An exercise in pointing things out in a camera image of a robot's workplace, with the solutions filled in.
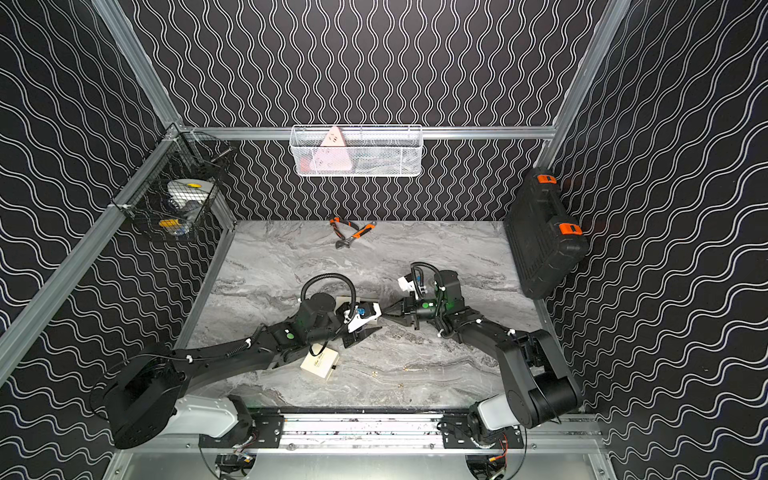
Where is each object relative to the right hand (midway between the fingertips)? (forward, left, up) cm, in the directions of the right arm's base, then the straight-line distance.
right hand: (382, 314), depth 78 cm
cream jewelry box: (-9, +17, -13) cm, 23 cm away
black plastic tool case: (+24, -48, +4) cm, 54 cm away
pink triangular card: (+43, +16, +21) cm, 50 cm away
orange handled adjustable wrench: (+38, +15, -14) cm, 43 cm away
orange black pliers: (+50, +19, -13) cm, 55 cm away
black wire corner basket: (+25, +55, +21) cm, 64 cm away
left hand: (0, +1, +1) cm, 2 cm away
